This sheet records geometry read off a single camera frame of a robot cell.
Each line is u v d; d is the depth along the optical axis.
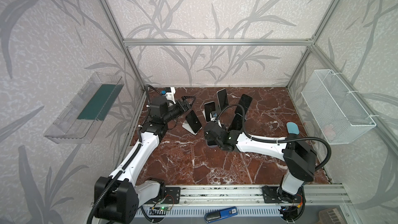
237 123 1.05
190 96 0.71
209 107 0.94
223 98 1.12
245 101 0.98
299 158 0.44
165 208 0.70
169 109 0.65
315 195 0.76
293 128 0.98
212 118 0.75
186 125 0.97
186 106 0.67
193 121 1.09
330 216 0.68
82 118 0.64
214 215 0.64
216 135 0.63
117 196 0.39
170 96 0.70
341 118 0.62
